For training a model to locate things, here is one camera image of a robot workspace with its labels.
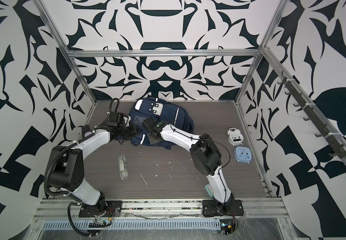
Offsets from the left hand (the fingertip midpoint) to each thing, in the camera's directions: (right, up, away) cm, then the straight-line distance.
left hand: (142, 128), depth 90 cm
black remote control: (-41, -1, +12) cm, 43 cm away
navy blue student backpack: (+9, +12, +14) cm, 20 cm away
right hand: (+7, -6, +1) cm, 9 cm away
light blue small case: (+60, -16, 0) cm, 62 cm away
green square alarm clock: (+37, -31, -11) cm, 50 cm away
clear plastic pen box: (-11, -22, -3) cm, 25 cm away
